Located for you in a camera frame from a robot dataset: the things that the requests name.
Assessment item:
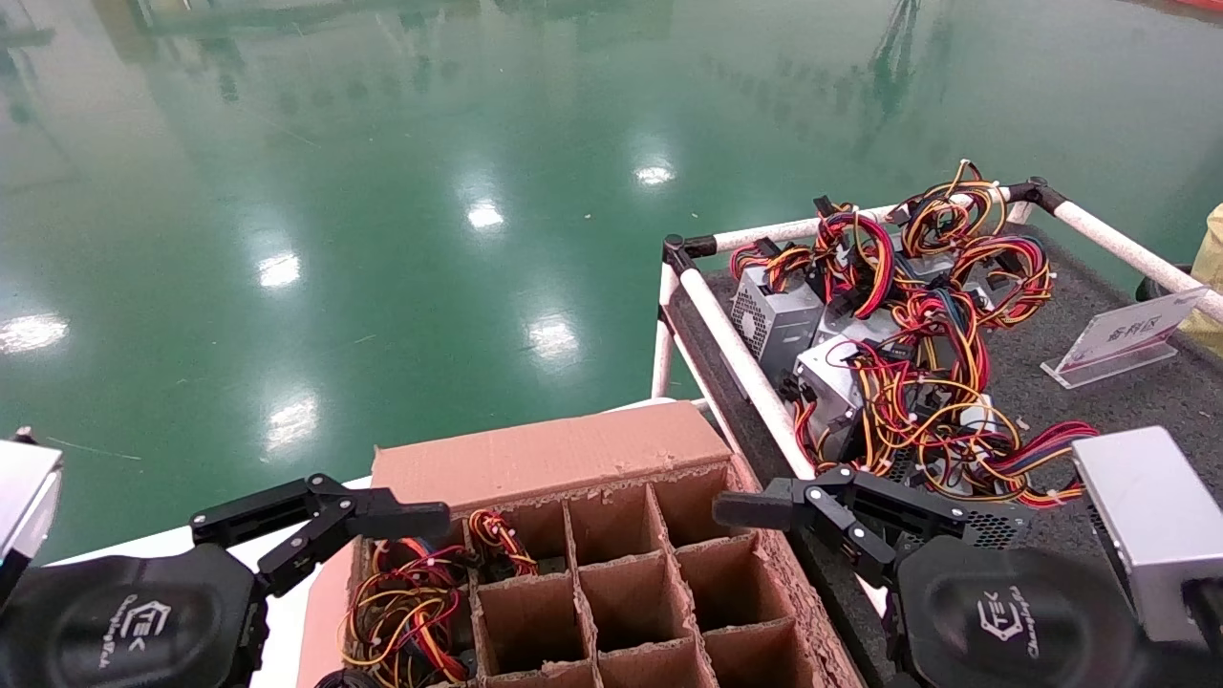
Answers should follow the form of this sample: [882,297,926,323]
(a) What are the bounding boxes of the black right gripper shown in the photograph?
[713,465,1157,688]

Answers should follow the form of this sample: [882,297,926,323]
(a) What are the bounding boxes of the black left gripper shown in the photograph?
[0,474,451,688]

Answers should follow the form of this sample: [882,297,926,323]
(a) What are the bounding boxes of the power supply with wires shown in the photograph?
[341,508,539,687]

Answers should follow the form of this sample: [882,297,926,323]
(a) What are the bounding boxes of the brown cardboard divider box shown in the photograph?
[296,399,867,688]

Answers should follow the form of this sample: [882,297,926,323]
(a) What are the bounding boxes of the grey power supply mesh grille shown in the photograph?
[884,419,1102,552]

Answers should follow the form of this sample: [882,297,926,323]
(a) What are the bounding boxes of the grey power supply red loop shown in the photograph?
[810,196,905,350]

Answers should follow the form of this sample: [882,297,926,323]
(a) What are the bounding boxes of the grey power supply slotted vent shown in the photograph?
[729,239,825,389]

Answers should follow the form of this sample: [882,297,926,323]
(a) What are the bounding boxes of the grey power supply orange loop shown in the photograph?
[898,161,1057,331]

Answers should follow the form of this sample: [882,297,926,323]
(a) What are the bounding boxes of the clear acrylic sign holder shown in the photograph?
[1041,286,1211,390]

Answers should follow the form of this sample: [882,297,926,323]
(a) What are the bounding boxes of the black wheel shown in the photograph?
[1135,265,1192,303]

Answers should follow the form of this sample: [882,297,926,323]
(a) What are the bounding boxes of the yellow object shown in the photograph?
[1180,203,1223,356]

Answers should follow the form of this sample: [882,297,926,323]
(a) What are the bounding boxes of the grey power supply tangled wires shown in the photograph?
[791,287,1019,498]

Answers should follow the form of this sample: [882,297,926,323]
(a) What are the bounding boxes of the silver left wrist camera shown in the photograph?
[0,427,64,584]

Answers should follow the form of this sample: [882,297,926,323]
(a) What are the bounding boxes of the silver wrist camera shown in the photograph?
[0,427,64,584]
[1071,426,1223,653]

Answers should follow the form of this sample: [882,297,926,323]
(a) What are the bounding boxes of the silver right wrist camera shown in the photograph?
[1071,426,1223,653]

